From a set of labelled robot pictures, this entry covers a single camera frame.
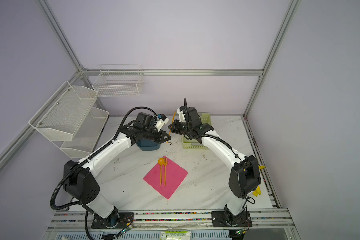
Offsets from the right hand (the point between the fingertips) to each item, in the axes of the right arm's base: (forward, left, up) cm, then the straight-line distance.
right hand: (167, 126), depth 79 cm
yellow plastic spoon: (-8, +6, -25) cm, 27 cm away
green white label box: (-46, -6, -22) cm, 52 cm away
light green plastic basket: (+4, -16, -22) cm, 28 cm away
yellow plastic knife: (+3, -3, +2) cm, 5 cm away
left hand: (-5, -1, -5) cm, 7 cm away
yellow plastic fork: (-9, +3, -26) cm, 27 cm away
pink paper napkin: (-16, -3, -27) cm, 32 cm away
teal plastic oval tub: (+2, +16, -21) cm, 27 cm away
